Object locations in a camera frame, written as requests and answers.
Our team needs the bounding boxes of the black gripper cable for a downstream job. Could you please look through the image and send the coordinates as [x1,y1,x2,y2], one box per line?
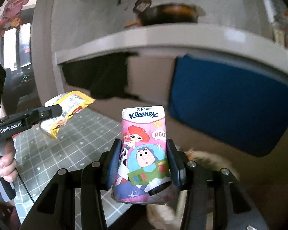
[15,168,36,204]

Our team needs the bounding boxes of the black cloth under counter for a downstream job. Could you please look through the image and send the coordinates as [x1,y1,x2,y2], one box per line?
[62,53,139,100]

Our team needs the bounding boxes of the grey grid tablecloth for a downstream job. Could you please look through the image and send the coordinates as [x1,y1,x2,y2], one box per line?
[13,108,121,222]

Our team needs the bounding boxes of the dark frying pan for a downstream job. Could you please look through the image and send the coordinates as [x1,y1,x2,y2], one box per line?
[125,4,199,28]

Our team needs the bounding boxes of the pink Kleenex tissue pack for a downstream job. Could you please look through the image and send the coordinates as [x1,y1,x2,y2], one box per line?
[112,105,173,204]

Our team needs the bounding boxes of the blue cushion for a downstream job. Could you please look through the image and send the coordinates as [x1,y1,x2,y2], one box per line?
[168,55,288,157]

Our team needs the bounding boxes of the yellow snack wrapper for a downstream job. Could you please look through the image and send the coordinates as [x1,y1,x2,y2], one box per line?
[39,90,94,139]

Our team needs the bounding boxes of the beige lined trash bin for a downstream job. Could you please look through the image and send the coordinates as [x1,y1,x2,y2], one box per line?
[147,149,239,229]

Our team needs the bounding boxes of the person's left hand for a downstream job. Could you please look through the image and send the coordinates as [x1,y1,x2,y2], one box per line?
[0,138,17,182]

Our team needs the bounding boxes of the grey counter ledge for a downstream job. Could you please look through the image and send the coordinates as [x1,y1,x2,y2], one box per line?
[54,23,288,75]

